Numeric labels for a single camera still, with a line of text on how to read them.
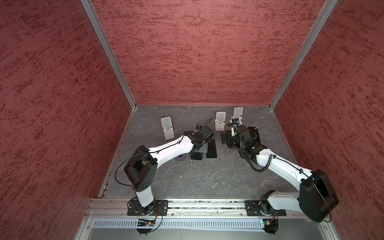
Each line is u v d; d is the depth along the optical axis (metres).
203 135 0.67
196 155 0.85
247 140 0.64
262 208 0.67
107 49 0.87
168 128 1.00
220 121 1.03
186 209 0.76
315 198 0.42
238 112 1.06
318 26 0.77
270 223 0.71
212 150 0.89
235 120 0.74
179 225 0.77
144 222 0.73
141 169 0.45
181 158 0.93
